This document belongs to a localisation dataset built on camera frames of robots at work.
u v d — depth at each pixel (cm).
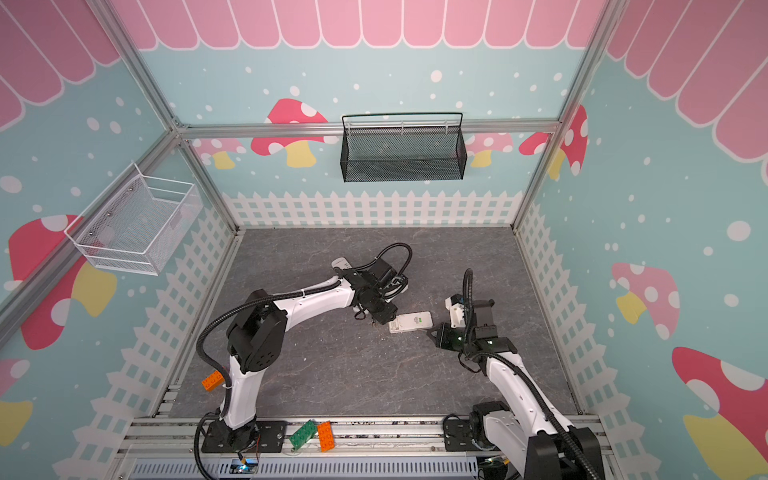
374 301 78
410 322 94
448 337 73
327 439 74
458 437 74
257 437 73
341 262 109
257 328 56
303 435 74
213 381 82
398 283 84
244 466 73
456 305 78
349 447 74
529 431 43
